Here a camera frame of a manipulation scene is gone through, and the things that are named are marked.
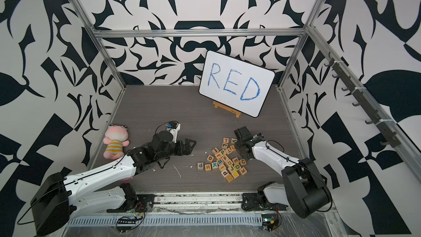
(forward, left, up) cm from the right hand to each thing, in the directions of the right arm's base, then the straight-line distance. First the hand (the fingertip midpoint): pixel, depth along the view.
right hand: (238, 145), depth 91 cm
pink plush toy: (+2, +64, +6) cm, 65 cm away
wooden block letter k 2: (-14, -1, +1) cm, 14 cm away
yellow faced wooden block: (-17, +6, +1) cm, 18 cm away
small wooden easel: (+26, +10, +2) cm, 28 cm away
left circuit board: (-35, +53, -4) cm, 63 cm away
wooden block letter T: (+3, +6, +1) cm, 7 cm away
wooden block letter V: (+2, +2, +1) cm, 3 cm away
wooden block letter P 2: (-5, +9, +1) cm, 10 cm away
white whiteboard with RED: (+28, -2, +18) cm, 33 cm away
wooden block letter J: (-13, +5, +1) cm, 14 cm away
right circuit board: (-34, -10, -3) cm, 36 cm away
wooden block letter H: (-12, +16, +1) cm, 20 cm away
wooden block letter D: (-12, +2, +1) cm, 12 cm away
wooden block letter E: (-9, +2, +1) cm, 9 cm away
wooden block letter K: (-11, +13, +1) cm, 17 cm away
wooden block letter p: (-11, +20, +1) cm, 23 cm away
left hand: (-2, +25, +12) cm, 28 cm away
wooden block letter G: (-8, +15, +1) cm, 17 cm away
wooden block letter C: (-10, -1, +1) cm, 10 cm away
